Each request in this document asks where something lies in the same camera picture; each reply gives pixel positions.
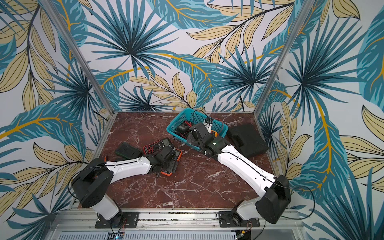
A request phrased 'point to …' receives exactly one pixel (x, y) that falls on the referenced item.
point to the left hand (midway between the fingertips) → (169, 164)
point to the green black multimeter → (182, 128)
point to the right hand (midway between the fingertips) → (198, 136)
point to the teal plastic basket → (191, 117)
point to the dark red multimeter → (156, 146)
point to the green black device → (128, 151)
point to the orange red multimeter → (171, 166)
